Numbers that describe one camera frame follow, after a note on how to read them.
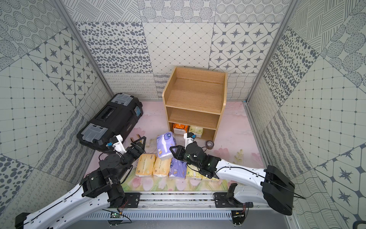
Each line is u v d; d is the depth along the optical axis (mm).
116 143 603
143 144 648
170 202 732
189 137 703
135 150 603
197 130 953
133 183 798
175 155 681
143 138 661
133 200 741
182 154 669
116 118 881
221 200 729
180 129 943
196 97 794
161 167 805
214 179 764
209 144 933
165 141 764
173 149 731
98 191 500
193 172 781
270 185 409
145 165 822
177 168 816
